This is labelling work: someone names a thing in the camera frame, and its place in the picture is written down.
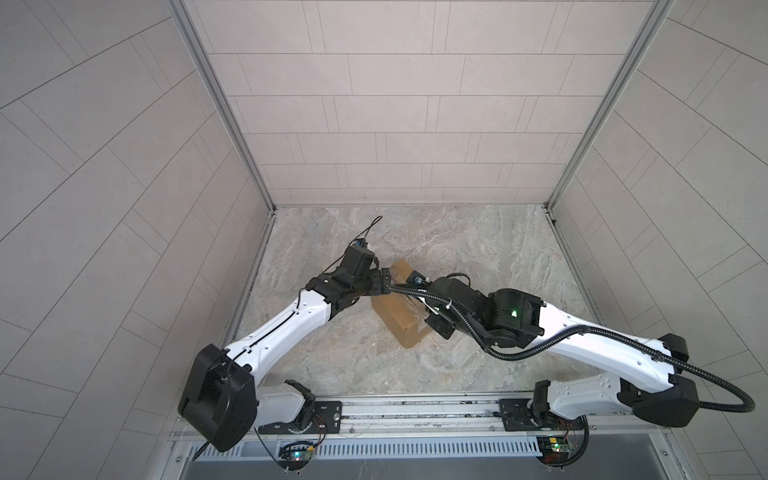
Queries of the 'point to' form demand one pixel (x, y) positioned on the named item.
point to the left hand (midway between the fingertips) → (385, 274)
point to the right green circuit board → (555, 449)
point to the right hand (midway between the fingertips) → (426, 307)
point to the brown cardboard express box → (403, 312)
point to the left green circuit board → (298, 452)
